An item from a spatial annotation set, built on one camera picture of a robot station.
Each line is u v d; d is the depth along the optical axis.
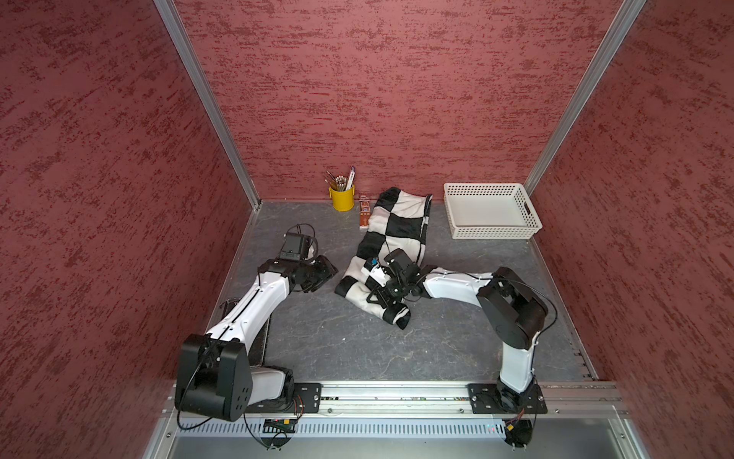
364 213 1.15
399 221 1.10
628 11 0.71
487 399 0.74
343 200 1.16
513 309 0.50
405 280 0.74
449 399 0.76
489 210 1.18
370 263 0.83
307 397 0.74
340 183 1.03
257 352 0.80
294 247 0.67
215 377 0.40
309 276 0.71
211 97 0.88
